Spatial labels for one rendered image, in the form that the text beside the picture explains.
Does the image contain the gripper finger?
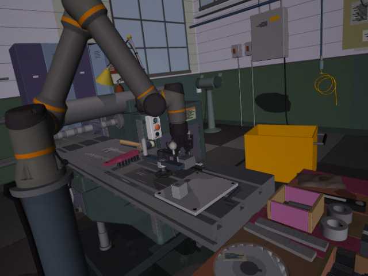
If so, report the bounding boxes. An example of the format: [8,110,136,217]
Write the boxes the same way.
[171,139,182,158]
[182,133,194,155]

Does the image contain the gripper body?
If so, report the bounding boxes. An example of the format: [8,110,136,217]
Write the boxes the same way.
[168,122,189,142]

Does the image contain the white ball cam lever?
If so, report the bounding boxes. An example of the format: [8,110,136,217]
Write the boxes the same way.
[168,141,178,163]

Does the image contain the black stop dog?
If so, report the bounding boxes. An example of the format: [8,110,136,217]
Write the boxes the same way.
[156,148,174,162]

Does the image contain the blue back bar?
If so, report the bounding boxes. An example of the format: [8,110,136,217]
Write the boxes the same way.
[142,153,185,171]

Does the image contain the black round nut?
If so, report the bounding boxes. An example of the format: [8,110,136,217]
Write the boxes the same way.
[155,167,174,178]

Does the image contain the grey heel block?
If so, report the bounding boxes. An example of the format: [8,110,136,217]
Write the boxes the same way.
[170,181,189,200]

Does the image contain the grey steel blank plate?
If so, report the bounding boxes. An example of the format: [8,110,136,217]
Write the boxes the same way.
[154,175,240,217]

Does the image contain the grey parallel bar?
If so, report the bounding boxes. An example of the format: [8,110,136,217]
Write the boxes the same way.
[254,216,329,253]
[243,222,317,263]

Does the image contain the black flat bar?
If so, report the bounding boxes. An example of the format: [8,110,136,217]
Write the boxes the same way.
[324,194,366,214]

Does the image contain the white control box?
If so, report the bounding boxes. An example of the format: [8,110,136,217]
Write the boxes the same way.
[144,114,163,140]

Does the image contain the green milling machine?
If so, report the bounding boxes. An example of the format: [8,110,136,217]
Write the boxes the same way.
[53,92,276,254]

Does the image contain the dark blue hex key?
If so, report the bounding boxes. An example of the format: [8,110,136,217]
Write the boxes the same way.
[224,190,243,206]

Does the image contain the yellow shade lamp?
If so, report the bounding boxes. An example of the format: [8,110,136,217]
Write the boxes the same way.
[94,34,146,87]

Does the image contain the yellow bin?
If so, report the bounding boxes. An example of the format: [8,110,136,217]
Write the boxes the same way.
[244,124,319,184]

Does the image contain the large grid window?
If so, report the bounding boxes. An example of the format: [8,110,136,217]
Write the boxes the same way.
[109,0,191,78]

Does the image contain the pink wooden box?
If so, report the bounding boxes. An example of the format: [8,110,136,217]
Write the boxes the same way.
[267,183,325,234]

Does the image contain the grey saw blade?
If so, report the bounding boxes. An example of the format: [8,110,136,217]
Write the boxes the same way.
[212,242,290,276]

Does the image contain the grey electrical cabinet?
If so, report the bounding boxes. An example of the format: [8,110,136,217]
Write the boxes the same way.
[250,6,289,63]

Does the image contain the small upper window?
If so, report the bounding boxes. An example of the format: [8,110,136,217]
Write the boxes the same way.
[198,0,261,10]

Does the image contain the brown rag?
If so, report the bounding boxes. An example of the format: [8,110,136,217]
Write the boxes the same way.
[295,170,349,191]

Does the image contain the blue lockers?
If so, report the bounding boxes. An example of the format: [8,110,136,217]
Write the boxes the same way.
[8,42,116,127]

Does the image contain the dark red mat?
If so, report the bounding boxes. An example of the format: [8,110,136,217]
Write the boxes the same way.
[191,168,368,276]

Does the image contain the blue vertical pipe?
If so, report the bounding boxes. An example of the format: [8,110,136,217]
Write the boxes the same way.
[318,0,325,70]

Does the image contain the wooden box of dark blocks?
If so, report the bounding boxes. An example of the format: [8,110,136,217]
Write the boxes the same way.
[324,245,368,276]

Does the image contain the grey strap clamp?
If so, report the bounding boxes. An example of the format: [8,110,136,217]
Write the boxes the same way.
[177,156,204,171]

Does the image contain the wooden handle mallet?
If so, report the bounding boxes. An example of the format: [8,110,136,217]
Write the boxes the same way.
[118,139,144,151]

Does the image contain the red wire brush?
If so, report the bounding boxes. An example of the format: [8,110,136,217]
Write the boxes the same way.
[103,149,141,168]

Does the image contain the green pedestal grinder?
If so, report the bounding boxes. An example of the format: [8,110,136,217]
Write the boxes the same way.
[195,72,224,134]

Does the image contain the black bin handle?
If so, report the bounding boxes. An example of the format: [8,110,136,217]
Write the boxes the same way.
[313,133,329,146]

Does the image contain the yellow coiled hose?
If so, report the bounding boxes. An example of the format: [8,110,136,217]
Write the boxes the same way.
[313,68,338,106]

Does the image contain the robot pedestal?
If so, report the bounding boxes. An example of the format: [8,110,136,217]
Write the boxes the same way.
[20,168,89,276]

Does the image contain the grey ring spacer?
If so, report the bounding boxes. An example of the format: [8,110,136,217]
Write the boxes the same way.
[327,202,354,225]
[319,216,350,242]

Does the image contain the beige wall poster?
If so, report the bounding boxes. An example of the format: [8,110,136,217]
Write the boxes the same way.
[341,0,368,52]

